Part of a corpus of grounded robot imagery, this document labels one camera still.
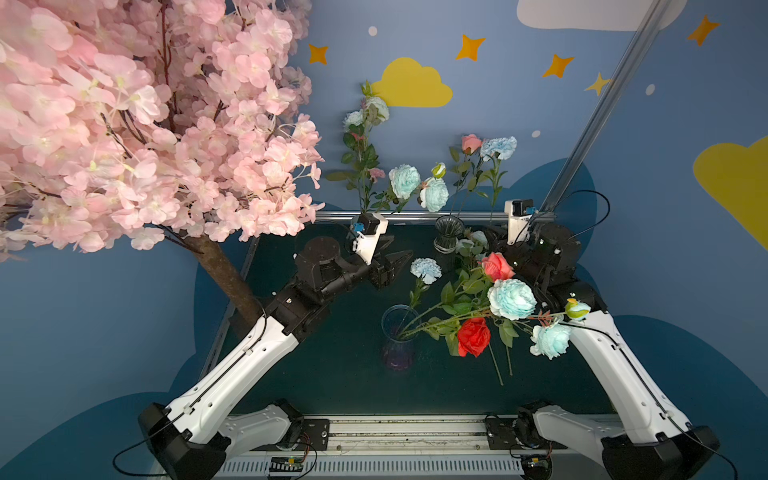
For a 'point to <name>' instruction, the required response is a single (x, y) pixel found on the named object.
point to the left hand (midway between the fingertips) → (400, 239)
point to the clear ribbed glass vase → (448, 229)
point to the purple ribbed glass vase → (400, 326)
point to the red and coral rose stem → (473, 331)
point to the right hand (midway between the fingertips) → (494, 225)
